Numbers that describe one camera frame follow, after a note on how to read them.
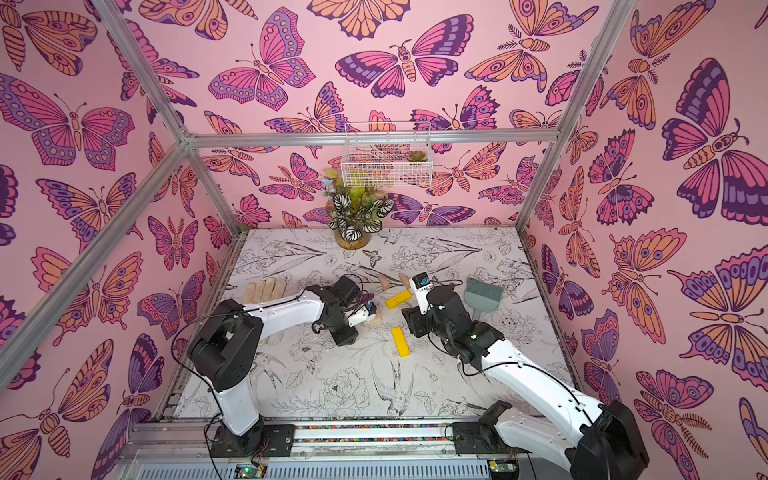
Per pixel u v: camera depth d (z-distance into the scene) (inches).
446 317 23.3
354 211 39.5
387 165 41.7
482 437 25.9
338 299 28.2
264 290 40.5
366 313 33.4
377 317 34.2
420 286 26.9
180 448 29.1
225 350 18.9
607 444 14.9
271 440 28.8
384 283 40.4
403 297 39.4
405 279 40.8
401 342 35.5
